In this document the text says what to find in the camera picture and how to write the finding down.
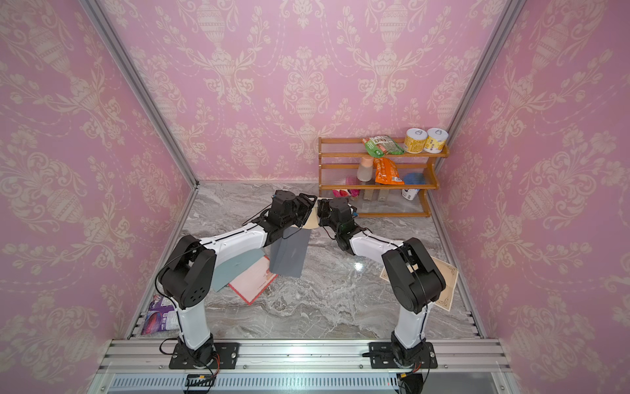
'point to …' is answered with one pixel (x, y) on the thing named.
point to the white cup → (409, 194)
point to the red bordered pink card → (254, 281)
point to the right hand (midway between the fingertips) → (315, 195)
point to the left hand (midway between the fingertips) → (318, 201)
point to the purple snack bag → (155, 318)
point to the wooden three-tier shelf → (339, 157)
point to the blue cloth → (414, 178)
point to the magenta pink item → (353, 193)
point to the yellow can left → (414, 140)
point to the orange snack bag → (386, 171)
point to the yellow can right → (435, 140)
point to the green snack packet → (379, 146)
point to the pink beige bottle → (364, 172)
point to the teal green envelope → (225, 262)
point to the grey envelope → (288, 254)
